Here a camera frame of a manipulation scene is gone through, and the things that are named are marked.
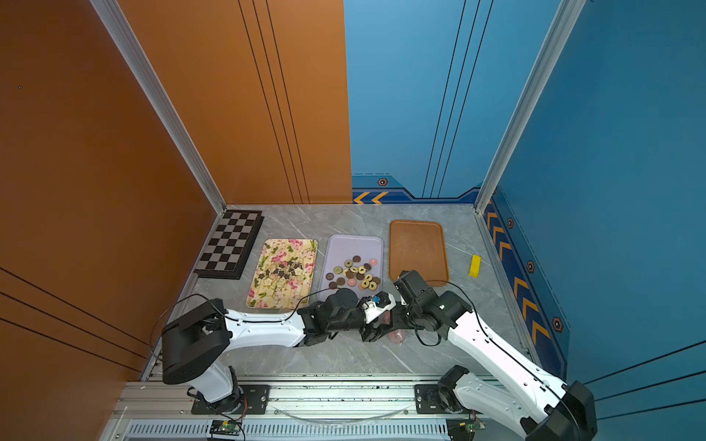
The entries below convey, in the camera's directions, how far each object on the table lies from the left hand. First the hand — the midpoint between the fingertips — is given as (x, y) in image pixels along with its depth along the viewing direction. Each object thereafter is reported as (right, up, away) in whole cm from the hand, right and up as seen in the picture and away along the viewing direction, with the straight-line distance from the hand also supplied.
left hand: (395, 314), depth 76 cm
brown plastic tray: (+13, +17, +30) cm, 37 cm away
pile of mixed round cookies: (-12, +8, +20) cm, 25 cm away
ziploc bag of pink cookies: (0, -5, -4) cm, 6 cm away
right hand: (-1, -1, 0) cm, 1 cm away
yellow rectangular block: (+32, +10, +24) cm, 41 cm away
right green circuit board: (+17, -28, -5) cm, 34 cm away
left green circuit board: (-46, -29, -4) cm, 54 cm away
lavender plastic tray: (-18, +16, +30) cm, 39 cm away
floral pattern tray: (-33, +2, +18) cm, 37 cm away
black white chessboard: (-60, +15, +24) cm, 66 cm away
